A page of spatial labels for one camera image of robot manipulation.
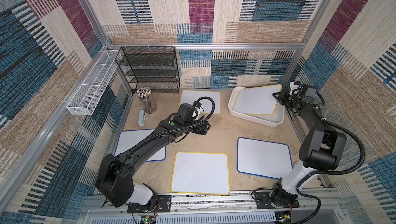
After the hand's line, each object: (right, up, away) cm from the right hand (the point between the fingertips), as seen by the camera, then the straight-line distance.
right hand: (274, 95), depth 91 cm
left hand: (-41, -16, -10) cm, 45 cm away
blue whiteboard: (-7, -36, -1) cm, 37 cm away
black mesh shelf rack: (-74, +21, +18) cm, 79 cm away
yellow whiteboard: (-1, -2, +24) cm, 24 cm away
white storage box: (+7, -15, +13) cm, 21 cm away
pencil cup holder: (-77, +1, +3) cm, 77 cm away
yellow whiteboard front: (-43, -41, -9) cm, 60 cm away
